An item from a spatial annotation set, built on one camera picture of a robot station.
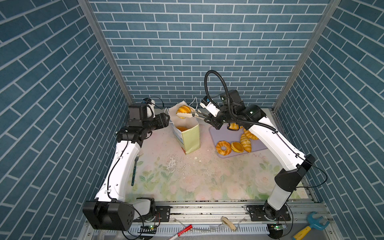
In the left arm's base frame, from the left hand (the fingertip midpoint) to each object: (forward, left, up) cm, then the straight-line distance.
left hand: (165, 117), depth 74 cm
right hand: (-1, -20, +2) cm, 20 cm away
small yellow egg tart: (-2, -42, -26) cm, 49 cm away
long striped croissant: (0, -48, -26) cm, 54 cm away
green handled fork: (-14, +22, -32) cm, 41 cm away
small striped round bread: (+5, -9, +1) cm, 10 cm away
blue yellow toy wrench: (-43, -72, -28) cm, 88 cm away
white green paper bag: (-5, -10, -5) cm, 13 cm away
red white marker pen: (-43, -12, -30) cm, 54 cm away
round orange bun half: (+12, -6, -25) cm, 29 cm away
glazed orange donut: (+2, -34, -29) cm, 44 cm away
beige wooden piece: (-41, -29, -29) cm, 58 cm away
